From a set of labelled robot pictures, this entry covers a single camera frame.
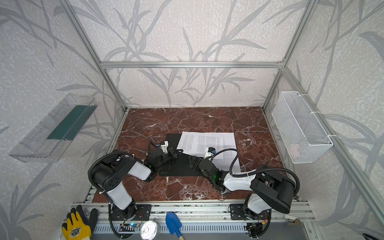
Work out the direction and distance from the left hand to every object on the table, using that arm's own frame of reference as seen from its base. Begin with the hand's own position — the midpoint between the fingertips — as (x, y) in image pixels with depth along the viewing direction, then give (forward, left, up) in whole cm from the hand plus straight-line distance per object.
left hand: (186, 147), depth 88 cm
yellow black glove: (-39, +48, -5) cm, 62 cm away
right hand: (-5, -4, 0) cm, 7 cm away
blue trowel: (-37, +3, -7) cm, 38 cm away
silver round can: (-40, +13, -2) cm, 42 cm away
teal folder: (-11, +3, -2) cm, 11 cm away
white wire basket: (-10, -52, +27) cm, 59 cm away
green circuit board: (-39, +26, -10) cm, 48 cm away
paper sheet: (+8, -23, -7) cm, 25 cm away
